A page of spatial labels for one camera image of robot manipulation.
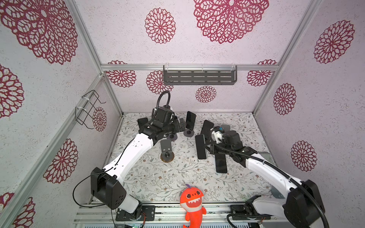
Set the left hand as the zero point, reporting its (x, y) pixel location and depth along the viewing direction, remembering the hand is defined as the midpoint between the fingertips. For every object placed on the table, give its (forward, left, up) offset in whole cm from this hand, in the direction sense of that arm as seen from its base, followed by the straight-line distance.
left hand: (180, 125), depth 79 cm
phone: (+24, -8, -22) cm, 33 cm away
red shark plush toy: (-34, -5, -16) cm, 39 cm away
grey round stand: (+10, +6, -27) cm, 29 cm away
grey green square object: (-7, -57, -24) cm, 62 cm away
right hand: (-7, -14, -8) cm, 17 cm away
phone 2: (-4, -12, -12) cm, 17 cm away
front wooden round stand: (-6, +9, -24) cm, 27 cm away
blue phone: (-11, -26, -26) cm, 38 cm away
